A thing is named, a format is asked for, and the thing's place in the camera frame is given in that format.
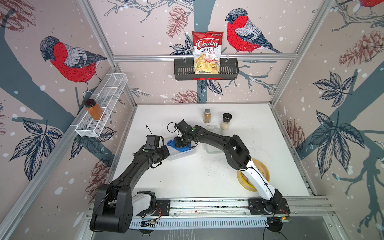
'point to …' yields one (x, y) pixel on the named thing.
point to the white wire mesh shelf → (106, 95)
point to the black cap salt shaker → (225, 124)
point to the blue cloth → (172, 143)
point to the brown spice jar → (207, 116)
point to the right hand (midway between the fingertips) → (176, 145)
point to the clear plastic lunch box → (174, 153)
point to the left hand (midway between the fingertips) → (169, 149)
